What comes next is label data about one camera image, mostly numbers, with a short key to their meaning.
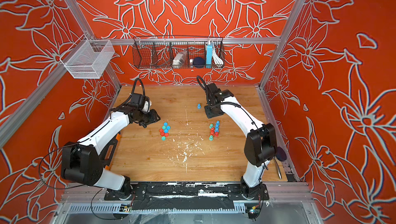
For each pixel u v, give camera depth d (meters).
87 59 0.92
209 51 0.85
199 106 1.05
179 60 0.91
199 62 0.96
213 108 0.73
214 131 0.93
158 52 1.01
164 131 0.95
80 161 0.48
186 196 0.73
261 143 0.47
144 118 0.72
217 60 0.91
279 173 0.77
